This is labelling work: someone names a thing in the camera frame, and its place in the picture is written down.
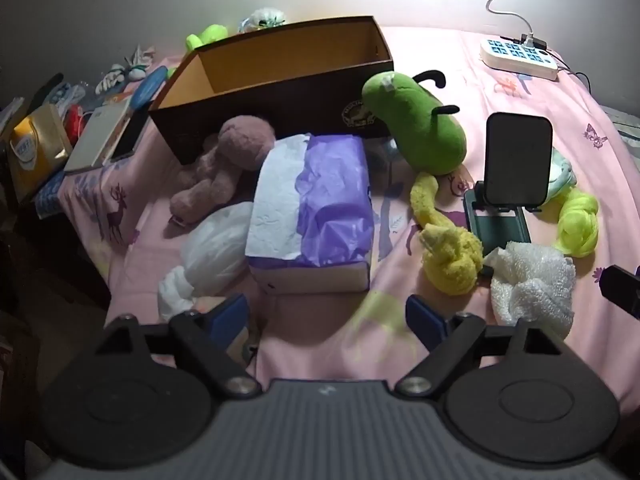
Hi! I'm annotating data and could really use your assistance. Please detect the grey striped pillow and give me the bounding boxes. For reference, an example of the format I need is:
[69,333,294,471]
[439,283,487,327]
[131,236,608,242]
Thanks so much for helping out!
[600,105,640,151]

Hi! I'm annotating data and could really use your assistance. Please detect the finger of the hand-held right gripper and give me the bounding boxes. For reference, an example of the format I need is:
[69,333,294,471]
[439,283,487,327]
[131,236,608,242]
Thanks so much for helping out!
[599,265,640,321]

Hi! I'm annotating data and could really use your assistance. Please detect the pink printed bedsheet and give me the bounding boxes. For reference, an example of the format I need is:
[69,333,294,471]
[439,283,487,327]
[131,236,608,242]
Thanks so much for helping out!
[37,25,640,411]

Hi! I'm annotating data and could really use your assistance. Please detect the dark green phone stand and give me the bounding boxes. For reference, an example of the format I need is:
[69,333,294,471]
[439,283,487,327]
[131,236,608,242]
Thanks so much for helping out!
[462,180,532,261]

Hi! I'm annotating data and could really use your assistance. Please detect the white plastic bag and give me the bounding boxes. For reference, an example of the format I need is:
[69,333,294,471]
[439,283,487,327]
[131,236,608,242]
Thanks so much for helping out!
[157,202,256,321]

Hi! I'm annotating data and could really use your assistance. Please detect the white power strip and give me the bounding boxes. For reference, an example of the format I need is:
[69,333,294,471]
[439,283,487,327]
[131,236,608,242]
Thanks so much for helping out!
[480,37,560,82]

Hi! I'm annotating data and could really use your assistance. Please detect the pink-brown plush toy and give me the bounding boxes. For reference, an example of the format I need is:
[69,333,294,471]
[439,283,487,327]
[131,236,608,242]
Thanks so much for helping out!
[169,115,278,225]

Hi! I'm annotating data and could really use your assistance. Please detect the red packet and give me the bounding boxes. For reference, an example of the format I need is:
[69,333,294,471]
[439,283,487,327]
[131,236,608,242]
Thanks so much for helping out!
[65,105,88,143]

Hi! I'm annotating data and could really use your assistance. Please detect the thin black cable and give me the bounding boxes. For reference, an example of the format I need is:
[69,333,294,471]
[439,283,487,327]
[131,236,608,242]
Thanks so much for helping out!
[547,50,596,93]

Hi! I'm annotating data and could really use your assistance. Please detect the brown cardboard box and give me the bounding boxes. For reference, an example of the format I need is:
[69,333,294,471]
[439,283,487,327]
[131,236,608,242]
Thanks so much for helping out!
[149,16,396,166]

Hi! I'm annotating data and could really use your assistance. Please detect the blue oval object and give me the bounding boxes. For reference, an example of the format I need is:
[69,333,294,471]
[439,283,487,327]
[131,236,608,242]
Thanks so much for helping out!
[131,66,171,111]

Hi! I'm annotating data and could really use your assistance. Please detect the bright green plush toy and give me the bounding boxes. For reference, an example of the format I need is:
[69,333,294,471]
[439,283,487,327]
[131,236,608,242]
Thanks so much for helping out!
[186,24,228,52]

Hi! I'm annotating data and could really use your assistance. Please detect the purple tissue pack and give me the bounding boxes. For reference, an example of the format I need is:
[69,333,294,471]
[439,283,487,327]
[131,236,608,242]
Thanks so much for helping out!
[245,134,376,295]

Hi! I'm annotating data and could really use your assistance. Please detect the white book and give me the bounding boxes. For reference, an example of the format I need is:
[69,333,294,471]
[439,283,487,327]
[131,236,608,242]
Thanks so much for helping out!
[64,100,138,175]

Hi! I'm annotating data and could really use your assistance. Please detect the yellow tissue pack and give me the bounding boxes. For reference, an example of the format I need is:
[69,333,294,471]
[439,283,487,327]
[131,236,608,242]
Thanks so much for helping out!
[7,105,73,203]

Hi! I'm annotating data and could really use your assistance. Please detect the black flat object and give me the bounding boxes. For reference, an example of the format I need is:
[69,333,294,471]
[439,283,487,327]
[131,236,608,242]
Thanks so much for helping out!
[27,72,65,113]

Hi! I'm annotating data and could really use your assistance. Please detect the blue and white packet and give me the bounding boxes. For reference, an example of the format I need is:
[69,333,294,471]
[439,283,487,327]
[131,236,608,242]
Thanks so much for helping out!
[50,82,86,111]

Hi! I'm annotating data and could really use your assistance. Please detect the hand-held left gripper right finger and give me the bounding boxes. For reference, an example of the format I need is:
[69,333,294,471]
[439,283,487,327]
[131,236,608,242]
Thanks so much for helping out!
[394,294,568,397]

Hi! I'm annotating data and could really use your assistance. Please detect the blue patterned cloth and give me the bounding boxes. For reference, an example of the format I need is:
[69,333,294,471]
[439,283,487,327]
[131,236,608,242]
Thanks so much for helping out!
[35,175,68,218]

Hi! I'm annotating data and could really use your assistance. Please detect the mint green cloth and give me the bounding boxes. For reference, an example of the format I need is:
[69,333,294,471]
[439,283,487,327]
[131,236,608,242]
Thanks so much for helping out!
[542,147,577,206]

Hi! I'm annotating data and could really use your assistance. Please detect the neon yellow yarn bundle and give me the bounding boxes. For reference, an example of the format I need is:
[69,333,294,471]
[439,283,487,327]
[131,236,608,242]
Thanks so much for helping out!
[554,189,600,258]

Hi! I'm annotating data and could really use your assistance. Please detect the green plush toy black antennae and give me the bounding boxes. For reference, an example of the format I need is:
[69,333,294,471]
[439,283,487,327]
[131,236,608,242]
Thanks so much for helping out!
[361,71,468,177]

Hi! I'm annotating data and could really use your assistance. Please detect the yellow terry towel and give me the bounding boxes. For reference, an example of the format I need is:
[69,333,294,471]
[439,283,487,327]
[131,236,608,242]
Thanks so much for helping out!
[410,172,485,297]

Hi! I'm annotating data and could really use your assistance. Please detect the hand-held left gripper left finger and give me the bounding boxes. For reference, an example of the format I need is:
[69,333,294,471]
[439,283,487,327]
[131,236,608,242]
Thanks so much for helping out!
[95,294,263,397]

